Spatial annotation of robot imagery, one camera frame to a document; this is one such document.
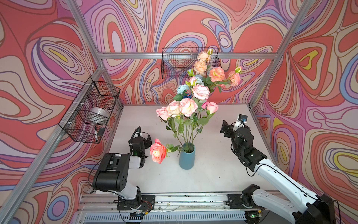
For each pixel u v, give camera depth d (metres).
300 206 0.41
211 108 0.61
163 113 0.57
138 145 0.71
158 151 0.47
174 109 0.56
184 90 0.62
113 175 0.45
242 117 0.63
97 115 0.70
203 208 0.73
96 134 0.72
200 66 0.70
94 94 0.74
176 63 0.95
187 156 0.70
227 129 0.68
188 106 0.54
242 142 0.56
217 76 0.65
